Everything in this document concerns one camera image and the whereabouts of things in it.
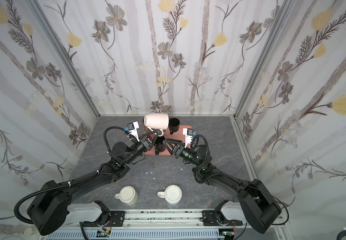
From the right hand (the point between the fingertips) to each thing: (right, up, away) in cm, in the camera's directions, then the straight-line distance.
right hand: (163, 140), depth 66 cm
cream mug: (-19, -28, +9) cm, 35 cm away
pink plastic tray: (+7, 0, +42) cm, 42 cm away
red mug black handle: (-4, +2, +2) cm, 5 cm away
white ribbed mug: (+4, -28, +8) cm, 30 cm away
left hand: (-3, +5, +2) cm, 6 cm away
